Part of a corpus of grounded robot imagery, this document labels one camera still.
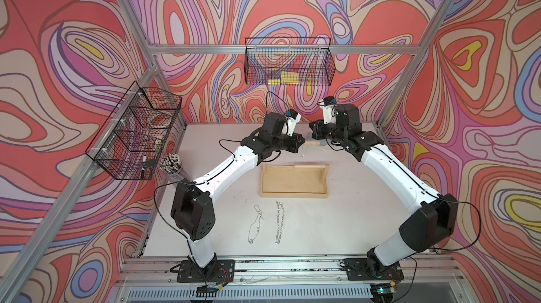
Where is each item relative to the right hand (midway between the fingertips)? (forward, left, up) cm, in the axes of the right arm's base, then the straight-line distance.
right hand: (310, 129), depth 80 cm
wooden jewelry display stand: (-7, +5, -27) cm, 29 cm away
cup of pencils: (-8, +55, -8) cm, 56 cm away
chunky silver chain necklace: (-25, +13, -28) cm, 40 cm away
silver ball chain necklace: (-27, +23, -28) cm, 45 cm away
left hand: (-4, +2, -1) cm, 5 cm away
